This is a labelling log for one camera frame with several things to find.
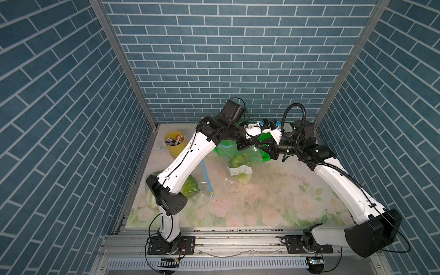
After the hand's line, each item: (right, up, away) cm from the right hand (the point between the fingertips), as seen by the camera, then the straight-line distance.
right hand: (259, 145), depth 71 cm
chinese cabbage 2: (-32, -21, +11) cm, 40 cm away
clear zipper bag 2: (-29, -27, +17) cm, 43 cm away
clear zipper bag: (-6, -10, +8) cm, 14 cm away
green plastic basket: (+2, -3, -2) cm, 4 cm away
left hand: (0, +2, -3) cm, 4 cm away
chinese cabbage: (-7, -8, +16) cm, 19 cm away
